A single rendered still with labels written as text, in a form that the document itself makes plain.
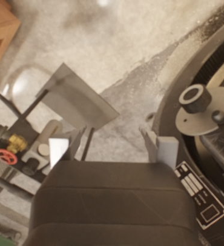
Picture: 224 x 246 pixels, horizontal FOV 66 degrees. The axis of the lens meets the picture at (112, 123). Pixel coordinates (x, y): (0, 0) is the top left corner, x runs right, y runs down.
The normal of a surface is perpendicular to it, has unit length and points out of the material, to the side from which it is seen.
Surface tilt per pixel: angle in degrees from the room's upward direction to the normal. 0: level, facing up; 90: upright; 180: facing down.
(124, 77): 0
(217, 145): 90
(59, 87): 0
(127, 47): 0
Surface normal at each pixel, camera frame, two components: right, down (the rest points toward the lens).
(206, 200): -0.70, -0.61
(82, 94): -0.12, 0.61
